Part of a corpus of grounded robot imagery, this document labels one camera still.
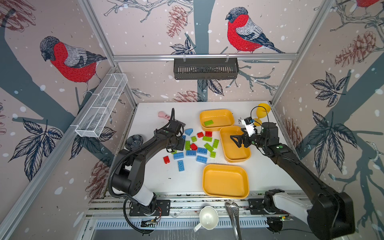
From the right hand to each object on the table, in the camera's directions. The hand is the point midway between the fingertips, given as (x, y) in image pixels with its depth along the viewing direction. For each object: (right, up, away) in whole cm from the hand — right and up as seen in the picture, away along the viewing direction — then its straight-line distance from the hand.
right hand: (236, 133), depth 81 cm
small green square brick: (-24, -6, +19) cm, 31 cm away
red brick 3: (-14, -2, +21) cm, 25 cm away
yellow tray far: (-4, +9, +31) cm, 33 cm away
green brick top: (-15, -6, +20) cm, 25 cm away
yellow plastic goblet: (+21, +14, +15) cm, 29 cm away
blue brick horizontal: (-34, -15, +11) cm, 38 cm away
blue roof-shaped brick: (-28, -1, +20) cm, 34 cm away
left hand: (-34, -8, +9) cm, 36 cm away
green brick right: (-9, -9, +17) cm, 21 cm away
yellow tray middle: (+1, -14, +11) cm, 18 cm away
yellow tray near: (-5, -27, +1) cm, 27 cm away
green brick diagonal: (-14, -11, +14) cm, 23 cm away
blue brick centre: (-26, -14, +12) cm, 31 cm away
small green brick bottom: (-12, -15, +11) cm, 22 cm away
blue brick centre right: (-19, -12, +12) cm, 25 cm away
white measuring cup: (-16, -39, -11) cm, 44 cm away
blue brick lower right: (-19, -17, +9) cm, 27 cm away
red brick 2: (-20, -3, +20) cm, 28 cm away
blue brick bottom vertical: (-32, -20, +7) cm, 38 cm away
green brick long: (-13, +5, +27) cm, 30 cm away
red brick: (-41, -17, +9) cm, 45 cm away
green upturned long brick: (-28, -10, +16) cm, 34 cm away
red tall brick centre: (-24, -10, +14) cm, 30 cm away
